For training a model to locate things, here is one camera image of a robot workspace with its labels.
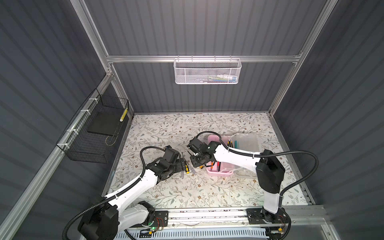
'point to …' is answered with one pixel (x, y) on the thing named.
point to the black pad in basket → (106, 123)
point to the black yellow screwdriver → (186, 167)
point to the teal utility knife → (236, 144)
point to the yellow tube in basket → (123, 115)
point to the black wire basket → (90, 136)
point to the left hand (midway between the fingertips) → (180, 164)
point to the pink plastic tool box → (247, 142)
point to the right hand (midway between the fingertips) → (195, 162)
